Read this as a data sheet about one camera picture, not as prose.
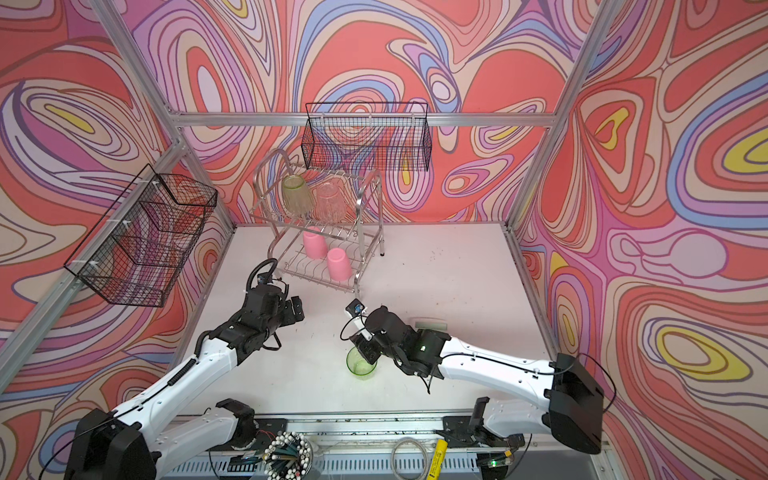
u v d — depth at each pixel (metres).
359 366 0.84
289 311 0.75
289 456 0.60
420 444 0.72
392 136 0.96
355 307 0.64
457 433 0.73
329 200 0.79
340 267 0.92
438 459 0.69
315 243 0.98
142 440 0.40
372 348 0.66
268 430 0.73
